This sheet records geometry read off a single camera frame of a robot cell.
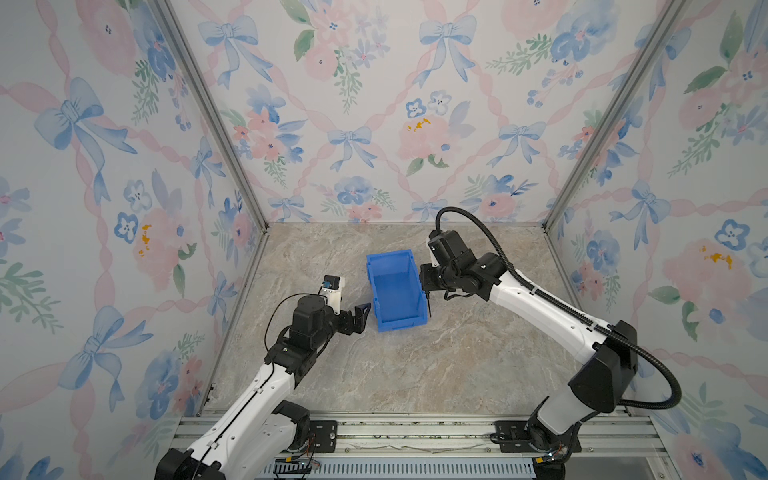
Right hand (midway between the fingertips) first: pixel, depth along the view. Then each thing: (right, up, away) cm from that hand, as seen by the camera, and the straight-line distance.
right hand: (420, 274), depth 81 cm
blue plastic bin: (-5, -10, +20) cm, 23 cm away
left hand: (-17, -7, -1) cm, 19 cm away
